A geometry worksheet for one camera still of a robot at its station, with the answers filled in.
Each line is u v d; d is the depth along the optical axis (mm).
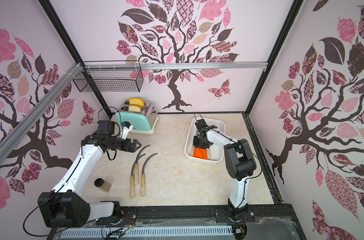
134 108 976
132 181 850
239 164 505
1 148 506
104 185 778
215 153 954
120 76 947
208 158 923
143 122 970
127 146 697
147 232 697
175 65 934
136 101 1004
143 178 854
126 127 721
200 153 921
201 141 815
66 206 391
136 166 899
